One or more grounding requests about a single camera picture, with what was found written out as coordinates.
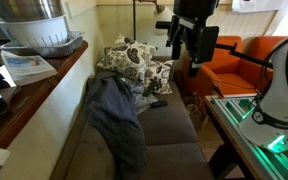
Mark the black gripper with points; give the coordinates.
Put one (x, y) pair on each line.
(204, 43)

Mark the dark blue grey blanket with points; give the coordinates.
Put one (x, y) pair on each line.
(117, 123)

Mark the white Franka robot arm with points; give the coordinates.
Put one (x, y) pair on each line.
(280, 100)

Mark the small leaf print pillow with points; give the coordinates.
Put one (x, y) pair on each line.
(159, 76)

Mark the floor lamp with white shade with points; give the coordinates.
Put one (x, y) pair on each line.
(162, 15)

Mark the orange armchair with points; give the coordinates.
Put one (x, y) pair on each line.
(230, 78)
(267, 46)

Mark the black remote control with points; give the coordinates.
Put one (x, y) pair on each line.
(159, 103)

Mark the brown paper bag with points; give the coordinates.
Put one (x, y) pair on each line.
(194, 111)

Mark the large leaf print pillow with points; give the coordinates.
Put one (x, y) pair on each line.
(129, 58)

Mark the light grey cloth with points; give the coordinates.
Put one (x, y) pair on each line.
(140, 95)

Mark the brown fabric sofa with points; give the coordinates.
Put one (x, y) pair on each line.
(170, 133)

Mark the table with aluminium rails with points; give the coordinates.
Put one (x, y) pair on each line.
(244, 146)

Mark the aluminium foil tray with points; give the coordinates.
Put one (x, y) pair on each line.
(62, 46)

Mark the white plastic colander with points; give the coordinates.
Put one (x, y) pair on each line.
(37, 31)

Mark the paperback book with picture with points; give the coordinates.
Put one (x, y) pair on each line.
(27, 66)

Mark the wooden counter ledge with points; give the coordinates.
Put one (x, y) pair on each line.
(27, 103)

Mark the steel mixing bowl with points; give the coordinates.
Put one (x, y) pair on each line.
(27, 9)

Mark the black bar camera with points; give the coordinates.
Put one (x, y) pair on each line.
(162, 25)

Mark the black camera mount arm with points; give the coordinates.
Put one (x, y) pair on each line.
(247, 57)

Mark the white sheet on wall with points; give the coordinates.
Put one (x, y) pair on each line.
(260, 5)

